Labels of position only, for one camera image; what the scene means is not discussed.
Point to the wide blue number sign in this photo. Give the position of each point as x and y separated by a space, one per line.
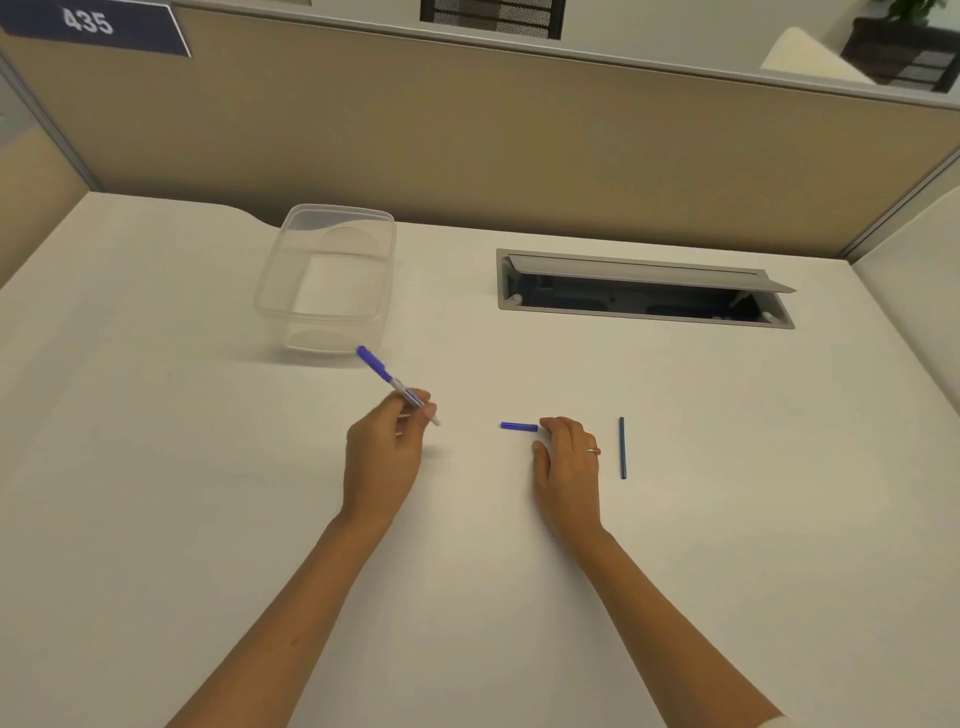
97 26

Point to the person's left forearm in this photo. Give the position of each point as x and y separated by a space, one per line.
285 637

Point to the beige partition with glass strip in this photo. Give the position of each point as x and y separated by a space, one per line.
37 195

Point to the small blue pen end plug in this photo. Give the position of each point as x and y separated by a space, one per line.
517 427

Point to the person's right hand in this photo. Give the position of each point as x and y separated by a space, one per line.
570 480

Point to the thin blue refill stick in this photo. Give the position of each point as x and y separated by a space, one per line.
622 450

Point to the long beige partition panel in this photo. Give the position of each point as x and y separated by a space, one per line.
487 135

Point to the black slatted planter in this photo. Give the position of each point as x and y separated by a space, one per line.
900 52
491 15

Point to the person's right forearm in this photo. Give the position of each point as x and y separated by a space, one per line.
675 637

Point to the white pen with blue cap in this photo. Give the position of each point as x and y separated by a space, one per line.
375 362

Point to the clear plastic container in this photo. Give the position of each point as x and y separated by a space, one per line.
322 277

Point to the person's left hand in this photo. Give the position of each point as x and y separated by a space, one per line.
382 465

